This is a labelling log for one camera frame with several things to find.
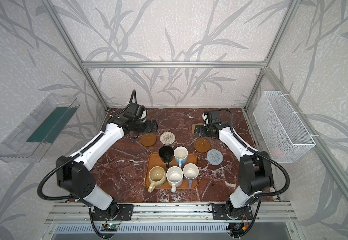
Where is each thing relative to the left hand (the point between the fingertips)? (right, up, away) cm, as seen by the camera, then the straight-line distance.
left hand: (154, 123), depth 84 cm
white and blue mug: (+15, -19, +6) cm, 25 cm away
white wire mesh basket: (+59, -4, -22) cm, 63 cm away
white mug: (+12, -30, +1) cm, 32 cm away
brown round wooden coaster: (+29, -15, +15) cm, 36 cm away
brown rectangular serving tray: (+17, -34, -3) cm, 38 cm away
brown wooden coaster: (-7, -11, +18) cm, 22 cm away
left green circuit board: (-19, -50, -13) cm, 55 cm away
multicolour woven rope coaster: (+5, -11, +18) cm, 22 cm away
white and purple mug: (+21, -29, +2) cm, 36 cm away
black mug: (+6, -19, +7) cm, 21 cm away
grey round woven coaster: (+36, -22, +10) cm, 43 cm away
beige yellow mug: (+2, -31, -1) cm, 31 cm away
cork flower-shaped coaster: (+24, -3, +25) cm, 34 cm away
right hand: (+29, -2, +8) cm, 30 cm away
